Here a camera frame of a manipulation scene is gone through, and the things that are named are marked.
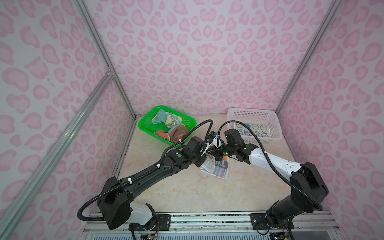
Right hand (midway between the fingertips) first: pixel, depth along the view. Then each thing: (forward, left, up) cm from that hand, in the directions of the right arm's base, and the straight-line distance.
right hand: (205, 150), depth 81 cm
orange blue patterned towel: (-3, -8, -16) cm, 18 cm away
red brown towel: (+16, +20, -7) cm, 26 cm away
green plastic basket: (+28, +43, -11) cm, 52 cm away
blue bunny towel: (+27, -39, -16) cm, 50 cm away
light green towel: (+30, +25, -9) cm, 41 cm away
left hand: (-2, 0, +1) cm, 2 cm away
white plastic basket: (+35, -45, -16) cm, 59 cm away
